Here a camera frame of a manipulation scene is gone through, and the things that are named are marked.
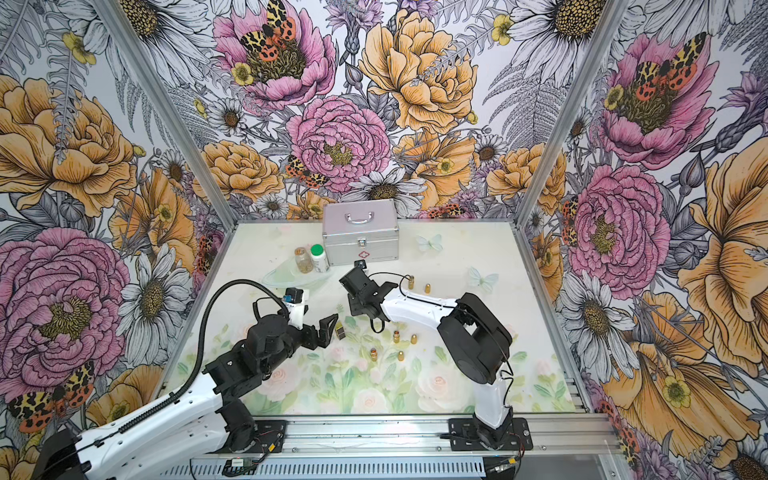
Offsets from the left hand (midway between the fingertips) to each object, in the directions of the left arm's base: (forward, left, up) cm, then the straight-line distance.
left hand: (320, 319), depth 79 cm
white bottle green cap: (+28, +6, -6) cm, 29 cm away
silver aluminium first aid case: (+36, -8, -4) cm, 37 cm away
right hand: (+9, -10, -9) cm, 16 cm away
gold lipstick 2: (-5, -13, -12) cm, 19 cm away
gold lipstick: (0, -20, -12) cm, 23 cm away
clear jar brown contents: (+28, +12, -10) cm, 32 cm away
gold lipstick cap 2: (0, -25, -13) cm, 28 cm away
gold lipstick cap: (+17, -31, -12) cm, 37 cm away
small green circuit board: (-29, +17, -14) cm, 36 cm away
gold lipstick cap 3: (-5, -21, -13) cm, 25 cm away
